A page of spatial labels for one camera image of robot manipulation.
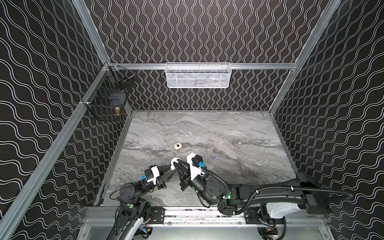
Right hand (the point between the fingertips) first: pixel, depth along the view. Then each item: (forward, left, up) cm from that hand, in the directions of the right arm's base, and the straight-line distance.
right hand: (175, 163), depth 60 cm
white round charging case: (+1, 0, +1) cm, 2 cm away
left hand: (-1, -1, -1) cm, 2 cm away
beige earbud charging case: (+26, +5, -27) cm, 38 cm away
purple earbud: (+19, -20, -31) cm, 41 cm away
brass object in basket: (+32, +36, -1) cm, 48 cm away
